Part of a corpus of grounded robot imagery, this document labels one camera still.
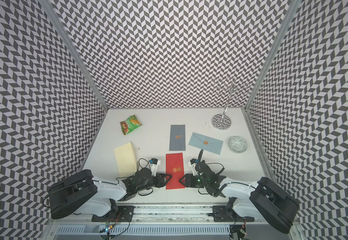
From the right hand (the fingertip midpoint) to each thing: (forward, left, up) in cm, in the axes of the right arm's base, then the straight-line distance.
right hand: (182, 184), depth 81 cm
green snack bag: (+41, +37, +3) cm, 55 cm away
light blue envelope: (+26, -18, -2) cm, 32 cm away
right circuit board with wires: (-21, -26, 0) cm, 33 cm away
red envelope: (+10, +4, 0) cm, 11 cm away
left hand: (+3, +7, 0) cm, 8 cm away
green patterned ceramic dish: (+25, -36, +1) cm, 44 cm away
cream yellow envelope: (+17, +36, -1) cm, 40 cm away
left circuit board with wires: (-19, +33, +3) cm, 39 cm away
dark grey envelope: (+31, +3, -1) cm, 31 cm away
